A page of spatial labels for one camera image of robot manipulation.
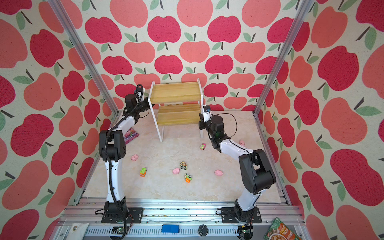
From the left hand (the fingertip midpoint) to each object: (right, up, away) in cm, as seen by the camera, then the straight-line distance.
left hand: (160, 99), depth 98 cm
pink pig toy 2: (+37, -46, -11) cm, 60 cm away
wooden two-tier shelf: (+7, 0, +25) cm, 26 cm away
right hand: (+29, -10, -11) cm, 32 cm away
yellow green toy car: (+16, -42, -9) cm, 45 cm away
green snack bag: (+62, -67, -29) cm, 96 cm away
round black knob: (+26, -62, -36) cm, 76 cm away
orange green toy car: (-8, -45, -12) cm, 47 cm away
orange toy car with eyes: (+19, -48, -14) cm, 53 cm away
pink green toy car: (+28, -32, 0) cm, 42 cm away
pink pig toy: (-15, -38, -5) cm, 41 cm away
